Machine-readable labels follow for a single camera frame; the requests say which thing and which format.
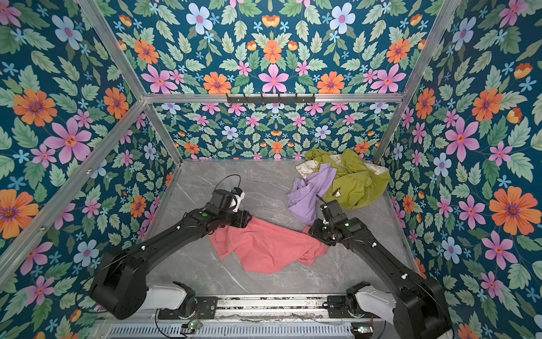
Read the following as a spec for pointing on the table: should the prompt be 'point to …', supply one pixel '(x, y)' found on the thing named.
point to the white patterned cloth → (309, 169)
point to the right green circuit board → (362, 330)
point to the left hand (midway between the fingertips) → (248, 211)
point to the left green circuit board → (190, 327)
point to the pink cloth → (268, 247)
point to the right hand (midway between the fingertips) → (311, 231)
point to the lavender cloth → (302, 202)
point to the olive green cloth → (355, 184)
